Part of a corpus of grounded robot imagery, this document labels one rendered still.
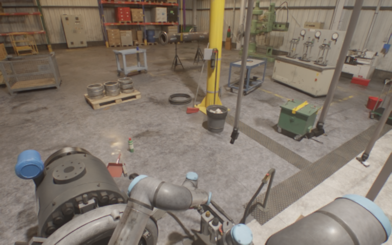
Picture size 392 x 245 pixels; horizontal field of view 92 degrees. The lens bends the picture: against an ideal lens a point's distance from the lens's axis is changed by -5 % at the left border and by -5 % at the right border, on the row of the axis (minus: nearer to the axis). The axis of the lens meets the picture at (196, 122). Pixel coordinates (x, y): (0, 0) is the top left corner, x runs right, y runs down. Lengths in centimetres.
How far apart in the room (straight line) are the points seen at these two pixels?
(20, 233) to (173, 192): 213
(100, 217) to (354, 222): 108
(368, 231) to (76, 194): 143
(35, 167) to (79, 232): 71
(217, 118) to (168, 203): 280
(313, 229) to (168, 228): 192
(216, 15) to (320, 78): 339
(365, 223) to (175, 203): 63
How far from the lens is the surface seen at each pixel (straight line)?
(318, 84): 628
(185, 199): 92
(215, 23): 419
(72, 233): 124
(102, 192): 157
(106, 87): 530
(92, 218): 124
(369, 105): 660
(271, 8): 1177
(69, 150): 213
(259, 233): 235
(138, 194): 92
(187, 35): 841
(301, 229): 48
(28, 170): 178
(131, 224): 91
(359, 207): 56
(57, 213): 157
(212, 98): 448
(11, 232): 287
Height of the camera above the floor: 189
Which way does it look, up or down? 28 degrees down
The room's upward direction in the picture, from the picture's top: 1 degrees clockwise
